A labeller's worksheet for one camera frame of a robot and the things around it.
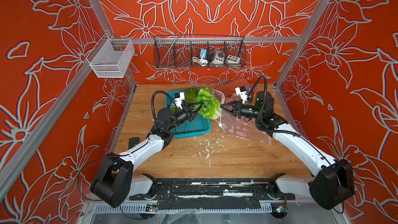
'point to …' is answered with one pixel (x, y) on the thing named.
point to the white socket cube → (232, 59)
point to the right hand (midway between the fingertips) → (218, 107)
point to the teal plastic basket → (200, 125)
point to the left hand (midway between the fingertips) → (204, 104)
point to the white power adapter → (219, 57)
